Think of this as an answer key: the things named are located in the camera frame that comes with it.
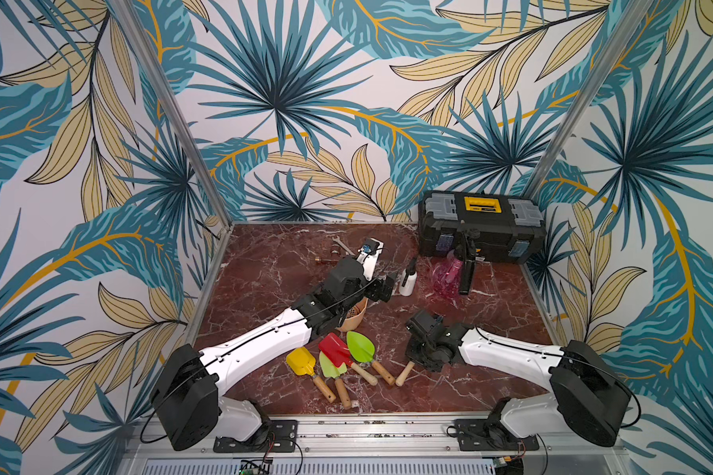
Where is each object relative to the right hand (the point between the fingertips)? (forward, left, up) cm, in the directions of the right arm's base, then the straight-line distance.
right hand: (398, 367), depth 84 cm
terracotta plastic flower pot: (+11, +12, +11) cm, 20 cm away
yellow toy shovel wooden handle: (+3, +28, 0) cm, 28 cm away
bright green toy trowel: (+6, +11, -1) cm, 12 cm away
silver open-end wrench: (+49, +18, +1) cm, 52 cm away
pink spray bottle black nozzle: (+26, -18, +5) cm, 32 cm away
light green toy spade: (0, +18, -1) cm, 18 cm away
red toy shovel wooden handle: (+5, +17, -1) cm, 18 cm away
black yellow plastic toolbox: (+39, -39, +15) cm, 57 cm away
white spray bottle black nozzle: (+22, -5, +12) cm, 26 cm away
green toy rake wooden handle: (-2, -2, 0) cm, 2 cm away
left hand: (+17, +5, +24) cm, 30 cm away
